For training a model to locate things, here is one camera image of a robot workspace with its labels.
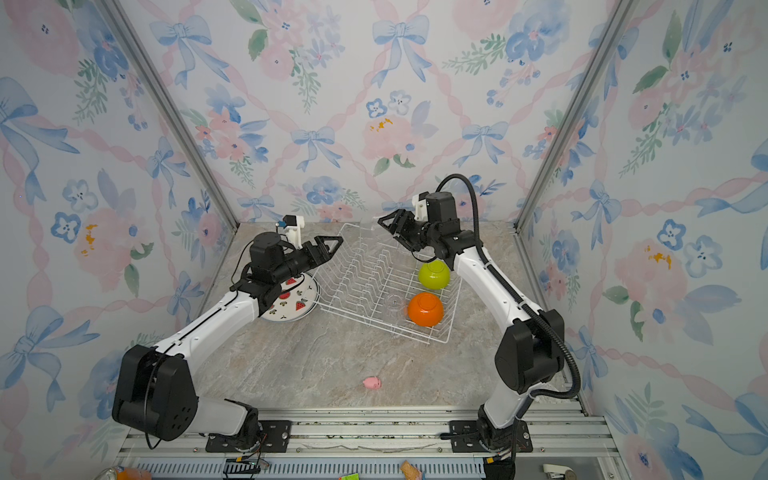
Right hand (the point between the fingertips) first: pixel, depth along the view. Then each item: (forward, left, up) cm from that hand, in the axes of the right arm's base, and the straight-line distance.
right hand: (385, 224), depth 80 cm
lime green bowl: (+2, -16, -25) cm, 29 cm away
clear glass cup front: (-13, -3, -19) cm, 23 cm away
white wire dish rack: (+1, +5, -25) cm, 26 cm away
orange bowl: (-12, -12, -24) cm, 29 cm away
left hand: (-4, +12, -2) cm, 13 cm away
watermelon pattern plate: (-10, +29, -26) cm, 40 cm away
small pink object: (-32, +3, -29) cm, 43 cm away
